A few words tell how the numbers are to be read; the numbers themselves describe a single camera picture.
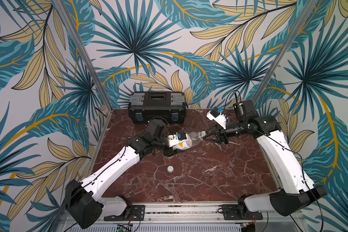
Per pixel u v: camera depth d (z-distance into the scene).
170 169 0.88
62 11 0.68
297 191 0.39
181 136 0.59
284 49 0.84
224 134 0.55
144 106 0.97
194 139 0.64
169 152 0.63
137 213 0.72
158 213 0.75
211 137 0.59
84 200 0.37
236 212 0.73
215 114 0.56
